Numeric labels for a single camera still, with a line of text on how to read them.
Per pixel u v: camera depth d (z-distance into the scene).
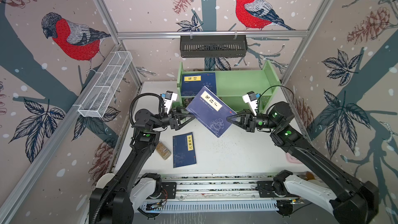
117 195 0.38
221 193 0.73
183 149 0.86
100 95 0.74
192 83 0.81
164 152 0.81
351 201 0.37
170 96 0.60
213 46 1.07
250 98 0.56
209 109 0.60
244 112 0.59
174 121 0.56
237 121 0.62
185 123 0.58
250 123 0.56
